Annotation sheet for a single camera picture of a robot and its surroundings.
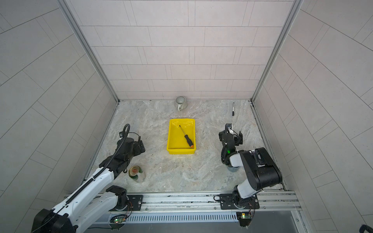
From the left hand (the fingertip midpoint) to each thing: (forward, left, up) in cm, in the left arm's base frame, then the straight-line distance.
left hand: (139, 142), depth 85 cm
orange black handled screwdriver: (+2, -30, -4) cm, 31 cm away
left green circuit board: (-37, +1, -3) cm, 37 cm away
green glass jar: (-19, -4, +3) cm, 19 cm away
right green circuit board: (-36, -56, -7) cm, 67 cm away
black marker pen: (+30, -63, -5) cm, 69 cm away
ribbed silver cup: (+34, -23, -1) cm, 41 cm away
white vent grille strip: (-35, -48, -7) cm, 60 cm away
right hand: (+10, -58, 0) cm, 59 cm away
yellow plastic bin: (+4, -22, -7) cm, 23 cm away
